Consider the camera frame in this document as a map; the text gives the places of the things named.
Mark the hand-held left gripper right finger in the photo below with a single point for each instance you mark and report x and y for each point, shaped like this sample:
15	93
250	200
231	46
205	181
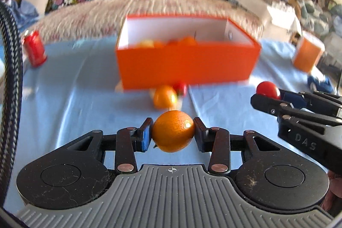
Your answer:
199	137

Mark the orange mandarin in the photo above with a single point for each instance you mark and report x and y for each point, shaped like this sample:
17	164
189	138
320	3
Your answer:
173	131
164	97

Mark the blue tablecloth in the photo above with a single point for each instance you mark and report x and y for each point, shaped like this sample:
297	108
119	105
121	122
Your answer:
80	99

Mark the large orange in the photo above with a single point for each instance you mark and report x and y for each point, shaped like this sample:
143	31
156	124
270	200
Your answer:
188	41

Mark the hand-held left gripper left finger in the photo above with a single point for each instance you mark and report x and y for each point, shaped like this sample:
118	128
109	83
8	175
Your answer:
147	137

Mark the grey spotted chair cushion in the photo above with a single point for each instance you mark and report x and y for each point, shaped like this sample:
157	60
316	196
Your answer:
314	14

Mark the person's right hand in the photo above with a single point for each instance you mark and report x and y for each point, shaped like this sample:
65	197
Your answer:
335	190

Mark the red tomato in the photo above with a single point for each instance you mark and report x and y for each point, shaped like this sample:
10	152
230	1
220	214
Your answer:
267	88
181	87

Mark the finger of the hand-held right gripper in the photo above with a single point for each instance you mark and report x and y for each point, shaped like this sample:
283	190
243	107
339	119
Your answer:
294	99
267	102

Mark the navy white-trimmed sock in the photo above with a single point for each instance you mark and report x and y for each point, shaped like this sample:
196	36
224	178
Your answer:
319	83

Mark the side table with white cloth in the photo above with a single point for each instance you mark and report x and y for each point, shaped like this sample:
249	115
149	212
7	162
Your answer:
278	14

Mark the blue cloth pile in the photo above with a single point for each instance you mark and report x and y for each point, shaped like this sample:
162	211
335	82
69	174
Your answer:
25	10

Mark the red soda can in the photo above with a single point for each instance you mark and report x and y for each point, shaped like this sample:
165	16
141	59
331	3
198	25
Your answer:
34	49

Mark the orange canister with white lid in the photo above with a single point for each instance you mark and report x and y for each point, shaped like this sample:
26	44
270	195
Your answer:
307	53

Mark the sofa with beige quilted cover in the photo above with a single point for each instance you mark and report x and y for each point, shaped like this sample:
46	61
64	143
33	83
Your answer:
107	14

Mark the orange cardboard box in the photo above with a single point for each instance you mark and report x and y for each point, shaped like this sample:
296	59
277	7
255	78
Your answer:
187	65

